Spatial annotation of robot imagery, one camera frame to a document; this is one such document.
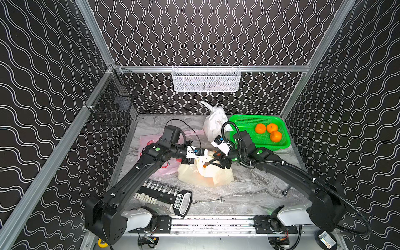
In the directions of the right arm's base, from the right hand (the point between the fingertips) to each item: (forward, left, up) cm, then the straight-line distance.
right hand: (213, 156), depth 77 cm
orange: (+31, -34, -13) cm, 48 cm away
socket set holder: (-12, +32, -17) cm, 38 cm away
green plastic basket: (+31, -39, -17) cm, 53 cm away
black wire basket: (+32, +60, +7) cm, 68 cm away
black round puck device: (-31, -51, -18) cm, 63 cm away
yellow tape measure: (-35, +48, -17) cm, 62 cm away
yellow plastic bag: (-7, +4, -3) cm, 9 cm away
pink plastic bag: (+2, +24, -17) cm, 29 cm away
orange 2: (+31, -42, -13) cm, 54 cm away
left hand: (-2, +3, +7) cm, 8 cm away
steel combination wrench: (-16, +9, -19) cm, 26 cm away
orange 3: (+23, -42, -12) cm, 49 cm away
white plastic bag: (+25, -2, -1) cm, 25 cm away
